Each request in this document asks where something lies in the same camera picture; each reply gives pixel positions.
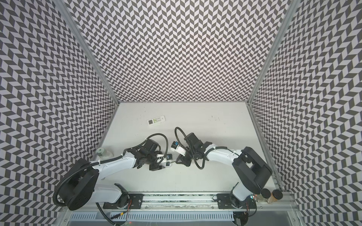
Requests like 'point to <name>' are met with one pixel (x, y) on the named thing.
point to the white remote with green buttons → (156, 120)
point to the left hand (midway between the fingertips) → (161, 161)
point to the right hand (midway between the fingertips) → (178, 164)
